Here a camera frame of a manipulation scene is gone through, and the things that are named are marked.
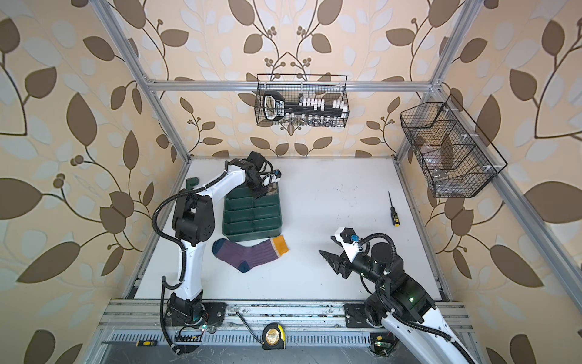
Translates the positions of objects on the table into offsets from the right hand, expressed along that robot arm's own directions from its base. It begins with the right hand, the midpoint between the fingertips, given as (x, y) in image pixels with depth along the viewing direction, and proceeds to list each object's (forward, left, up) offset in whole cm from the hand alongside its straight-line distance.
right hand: (329, 247), depth 68 cm
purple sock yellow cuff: (+5, +30, -20) cm, 37 cm away
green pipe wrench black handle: (+43, +61, -19) cm, 77 cm away
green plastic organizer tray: (+23, +31, -21) cm, 44 cm away
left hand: (+34, +24, -13) cm, 43 cm away
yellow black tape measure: (-20, +18, -17) cm, 32 cm away
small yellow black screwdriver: (-21, +57, -20) cm, 64 cm away
